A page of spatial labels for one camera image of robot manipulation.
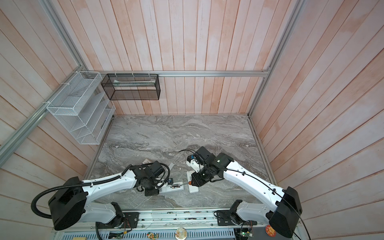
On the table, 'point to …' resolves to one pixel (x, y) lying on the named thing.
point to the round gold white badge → (181, 233)
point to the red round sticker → (270, 231)
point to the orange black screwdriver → (190, 183)
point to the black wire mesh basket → (132, 86)
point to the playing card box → (146, 161)
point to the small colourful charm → (152, 236)
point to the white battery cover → (171, 166)
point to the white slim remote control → (175, 186)
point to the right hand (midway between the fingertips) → (194, 182)
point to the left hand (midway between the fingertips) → (154, 189)
